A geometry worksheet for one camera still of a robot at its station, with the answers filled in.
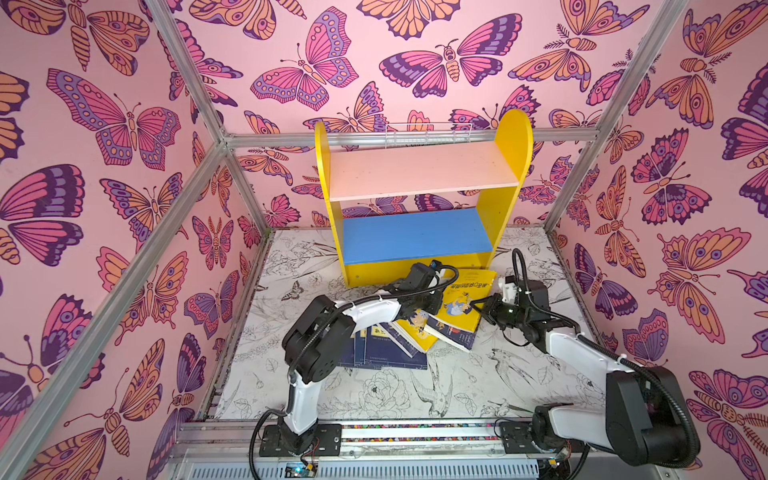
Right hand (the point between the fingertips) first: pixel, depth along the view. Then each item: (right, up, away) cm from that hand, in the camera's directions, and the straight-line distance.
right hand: (472, 300), depth 86 cm
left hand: (-7, +1, +5) cm, 8 cm away
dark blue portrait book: (-6, -10, -1) cm, 11 cm away
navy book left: (-36, -16, -1) cm, 39 cm away
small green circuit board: (-46, -39, -14) cm, 62 cm away
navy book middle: (-32, -14, -1) cm, 35 cm away
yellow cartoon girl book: (0, +3, +6) cm, 7 cm away
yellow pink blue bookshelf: (-27, +15, +8) cm, 32 cm away
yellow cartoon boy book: (-17, -9, 0) cm, 19 cm away
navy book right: (-26, -14, -1) cm, 29 cm away
